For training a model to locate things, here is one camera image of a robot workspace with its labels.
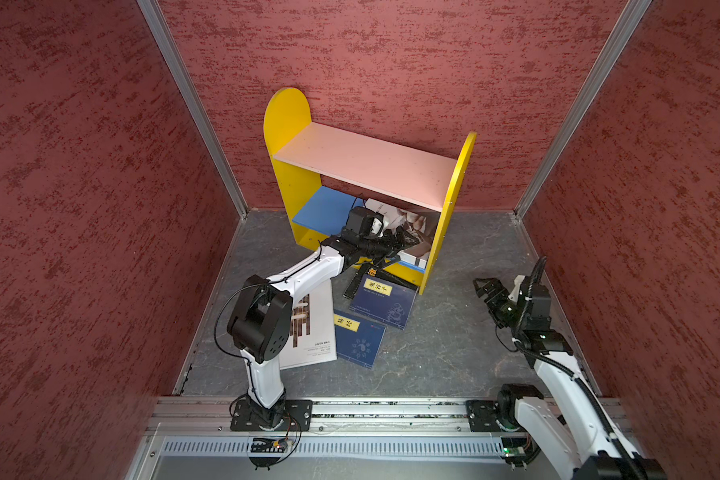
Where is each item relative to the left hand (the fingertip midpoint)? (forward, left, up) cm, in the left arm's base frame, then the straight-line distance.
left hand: (411, 254), depth 83 cm
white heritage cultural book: (+13, -5, -2) cm, 14 cm away
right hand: (-9, -18, -8) cm, 22 cm away
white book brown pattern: (-18, +28, -18) cm, 38 cm away
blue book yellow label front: (-17, +15, -20) cm, 30 cm away
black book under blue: (+6, +12, -17) cm, 22 cm away
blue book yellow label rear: (-5, +7, -19) cm, 20 cm away
